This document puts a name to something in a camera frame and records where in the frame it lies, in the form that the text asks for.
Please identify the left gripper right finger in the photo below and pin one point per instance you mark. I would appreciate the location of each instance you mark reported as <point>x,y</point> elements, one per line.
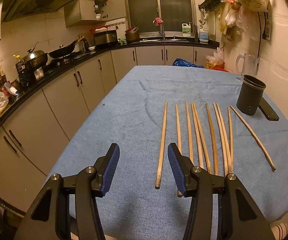
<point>239,217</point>

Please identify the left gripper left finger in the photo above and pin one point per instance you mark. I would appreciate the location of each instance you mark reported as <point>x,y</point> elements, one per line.
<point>48,216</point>

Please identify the wooden chopstick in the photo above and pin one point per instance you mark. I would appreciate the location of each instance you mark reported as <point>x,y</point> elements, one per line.
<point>162,144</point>
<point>213,140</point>
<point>203,142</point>
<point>198,139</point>
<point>190,142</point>
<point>230,135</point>
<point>178,128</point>
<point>228,152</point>
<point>258,141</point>
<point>223,146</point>

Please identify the lower kitchen cabinets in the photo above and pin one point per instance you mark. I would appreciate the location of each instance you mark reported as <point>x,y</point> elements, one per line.
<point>70,122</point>

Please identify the kitchen cabinets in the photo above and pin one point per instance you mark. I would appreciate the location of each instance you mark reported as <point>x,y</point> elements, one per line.
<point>89,12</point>
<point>70,122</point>

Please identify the kitchen window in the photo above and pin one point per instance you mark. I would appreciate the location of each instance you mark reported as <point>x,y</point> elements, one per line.
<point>174,13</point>

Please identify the upper kitchen cabinets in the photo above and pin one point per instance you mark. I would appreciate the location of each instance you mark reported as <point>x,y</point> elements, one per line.
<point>89,12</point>

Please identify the black utensil holder cup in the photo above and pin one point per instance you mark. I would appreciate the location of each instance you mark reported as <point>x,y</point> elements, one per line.
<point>250,94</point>

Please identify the clear glass pitcher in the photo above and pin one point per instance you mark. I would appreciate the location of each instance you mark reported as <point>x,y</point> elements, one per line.
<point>250,64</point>

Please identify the blue table cloth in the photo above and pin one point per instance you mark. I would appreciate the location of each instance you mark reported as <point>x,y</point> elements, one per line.
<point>167,218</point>

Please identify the red basket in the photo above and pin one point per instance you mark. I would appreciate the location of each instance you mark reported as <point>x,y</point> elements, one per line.
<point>219,67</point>

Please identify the blue detergent jug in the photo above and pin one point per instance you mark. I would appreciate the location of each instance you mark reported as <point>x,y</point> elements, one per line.
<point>203,35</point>

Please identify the blue plastic bag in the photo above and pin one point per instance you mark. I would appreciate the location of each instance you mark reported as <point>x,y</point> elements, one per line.
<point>179,62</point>

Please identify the steel pot with lid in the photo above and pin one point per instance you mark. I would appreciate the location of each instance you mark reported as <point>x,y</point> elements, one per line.
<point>35,58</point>

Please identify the green detergent jug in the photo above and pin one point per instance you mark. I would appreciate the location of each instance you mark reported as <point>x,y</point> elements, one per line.
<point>186,29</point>

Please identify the black wok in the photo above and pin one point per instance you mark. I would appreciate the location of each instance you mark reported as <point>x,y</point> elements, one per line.
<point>66,50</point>

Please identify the pink cloth on faucet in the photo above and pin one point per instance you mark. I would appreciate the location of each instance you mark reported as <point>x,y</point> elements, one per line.
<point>157,22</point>

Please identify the silver toaster oven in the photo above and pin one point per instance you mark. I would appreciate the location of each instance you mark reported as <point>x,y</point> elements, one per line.
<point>105,37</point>

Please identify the brown pot by sink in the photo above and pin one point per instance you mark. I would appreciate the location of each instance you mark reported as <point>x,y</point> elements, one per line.
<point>132,35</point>

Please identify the black wall rack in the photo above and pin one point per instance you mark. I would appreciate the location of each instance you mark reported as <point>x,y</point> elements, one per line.
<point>209,5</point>

